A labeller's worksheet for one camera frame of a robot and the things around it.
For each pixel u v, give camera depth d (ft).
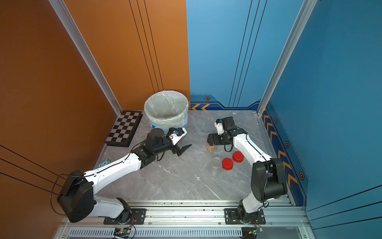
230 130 2.17
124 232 2.34
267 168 1.42
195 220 2.40
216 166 2.60
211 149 3.17
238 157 3.01
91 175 1.48
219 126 2.69
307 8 2.29
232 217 2.38
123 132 3.37
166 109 3.34
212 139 2.60
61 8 2.28
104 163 2.98
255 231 2.28
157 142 2.04
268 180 1.46
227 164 2.97
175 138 2.19
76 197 1.35
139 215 2.42
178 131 2.14
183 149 2.30
